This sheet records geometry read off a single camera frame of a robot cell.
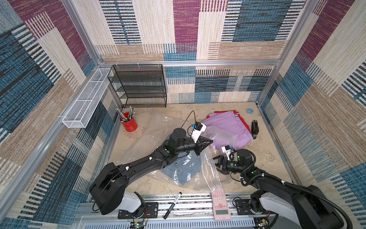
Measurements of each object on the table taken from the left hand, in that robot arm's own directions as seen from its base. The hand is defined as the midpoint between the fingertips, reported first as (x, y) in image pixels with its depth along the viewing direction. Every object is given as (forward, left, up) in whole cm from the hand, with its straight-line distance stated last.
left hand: (213, 142), depth 71 cm
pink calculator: (-25, -4, -24) cm, 34 cm away
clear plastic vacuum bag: (+22, +37, -23) cm, 49 cm away
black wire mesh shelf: (+54, +47, -6) cm, 72 cm away
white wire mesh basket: (+12, +65, +9) cm, 67 cm away
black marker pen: (-20, +18, -24) cm, 36 cm away
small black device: (+23, -35, -21) cm, 47 cm away
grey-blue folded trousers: (-7, +13, -15) cm, 21 cm away
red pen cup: (+25, +51, -16) cm, 59 cm away
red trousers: (+37, -25, -19) cm, 49 cm away
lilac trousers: (+17, -12, -13) cm, 25 cm away
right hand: (-5, -1, -17) cm, 18 cm away
